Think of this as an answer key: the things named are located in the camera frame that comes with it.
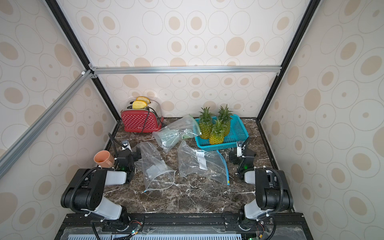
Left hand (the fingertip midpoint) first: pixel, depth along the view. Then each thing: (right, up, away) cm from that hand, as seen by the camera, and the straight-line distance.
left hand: (131, 146), depth 92 cm
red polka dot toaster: (+3, +17, +11) cm, 20 cm away
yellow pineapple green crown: (+46, +15, +2) cm, 49 cm away
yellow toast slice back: (+3, +33, +14) cm, 36 cm away
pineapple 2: (+54, +10, -2) cm, 55 cm away
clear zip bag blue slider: (+48, -11, +1) cm, 49 cm away
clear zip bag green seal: (+20, +6, +16) cm, 27 cm away
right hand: (+67, -3, +2) cm, 67 cm away
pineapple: (+59, +20, +2) cm, 63 cm away
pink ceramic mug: (-16, -8, -2) cm, 17 cm away
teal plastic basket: (+70, +9, +15) cm, 72 cm away
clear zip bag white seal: (+16, -17, 0) cm, 23 cm away
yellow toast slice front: (+1, +28, +10) cm, 29 cm away
